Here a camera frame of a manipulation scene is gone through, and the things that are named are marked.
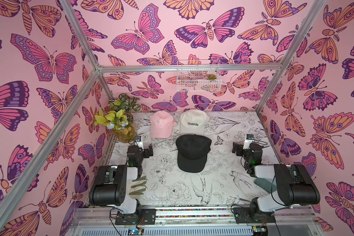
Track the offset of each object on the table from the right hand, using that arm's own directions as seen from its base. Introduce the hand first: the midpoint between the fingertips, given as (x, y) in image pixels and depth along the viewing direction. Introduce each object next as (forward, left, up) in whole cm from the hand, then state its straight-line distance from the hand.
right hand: (243, 142), depth 94 cm
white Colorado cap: (+15, +32, +2) cm, 35 cm away
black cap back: (-10, +33, +3) cm, 34 cm away
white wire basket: (+33, +29, +27) cm, 51 cm away
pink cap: (+13, +54, +1) cm, 55 cm away
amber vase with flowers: (+5, +77, +17) cm, 79 cm away
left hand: (-1, +63, 0) cm, 63 cm away
